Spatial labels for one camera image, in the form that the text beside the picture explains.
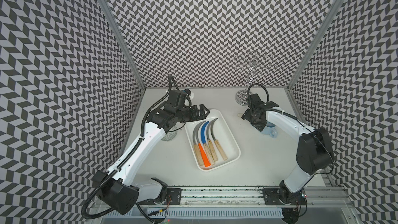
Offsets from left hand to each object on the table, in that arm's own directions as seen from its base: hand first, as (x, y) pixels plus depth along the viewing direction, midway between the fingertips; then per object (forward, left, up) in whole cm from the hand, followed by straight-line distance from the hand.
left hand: (201, 115), depth 73 cm
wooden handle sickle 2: (-2, -8, -25) cm, 27 cm away
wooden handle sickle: (-3, -4, -24) cm, 25 cm away
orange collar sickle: (-14, -3, -25) cm, 29 cm away
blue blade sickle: (-4, -1, -24) cm, 25 cm away
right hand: (+6, -27, -17) cm, 33 cm away
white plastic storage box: (-1, -6, -25) cm, 26 cm away
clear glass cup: (+3, +20, -25) cm, 32 cm away
